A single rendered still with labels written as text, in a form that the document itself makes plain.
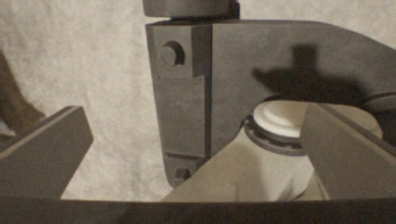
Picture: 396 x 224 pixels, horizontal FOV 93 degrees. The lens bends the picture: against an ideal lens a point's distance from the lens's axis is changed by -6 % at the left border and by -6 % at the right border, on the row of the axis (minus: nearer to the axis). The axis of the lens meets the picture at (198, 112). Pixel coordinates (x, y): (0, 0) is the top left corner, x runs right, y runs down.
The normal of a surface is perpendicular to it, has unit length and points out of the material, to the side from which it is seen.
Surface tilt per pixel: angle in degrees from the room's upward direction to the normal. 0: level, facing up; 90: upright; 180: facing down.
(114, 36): 0
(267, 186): 90
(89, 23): 0
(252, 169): 90
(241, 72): 0
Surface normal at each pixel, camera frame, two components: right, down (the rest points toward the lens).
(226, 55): -0.22, 0.48
